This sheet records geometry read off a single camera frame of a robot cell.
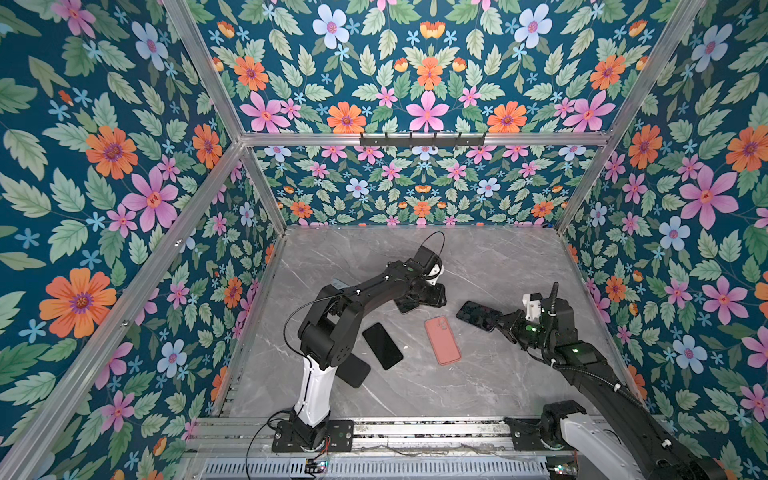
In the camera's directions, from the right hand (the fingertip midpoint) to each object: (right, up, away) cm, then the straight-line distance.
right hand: (490, 317), depth 80 cm
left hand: (-10, +5, +9) cm, 14 cm away
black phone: (-30, -11, +9) cm, 34 cm away
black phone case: (-38, -16, +4) cm, 42 cm away
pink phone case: (-11, -12, +9) cm, 18 cm away
